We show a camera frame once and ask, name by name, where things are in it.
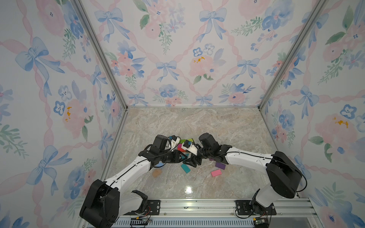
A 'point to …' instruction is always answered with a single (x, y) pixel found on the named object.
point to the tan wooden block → (156, 173)
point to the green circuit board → (260, 222)
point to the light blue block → (160, 164)
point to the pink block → (216, 173)
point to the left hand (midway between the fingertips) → (185, 157)
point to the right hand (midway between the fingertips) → (186, 155)
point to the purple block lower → (220, 165)
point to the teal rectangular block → (185, 167)
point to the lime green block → (190, 140)
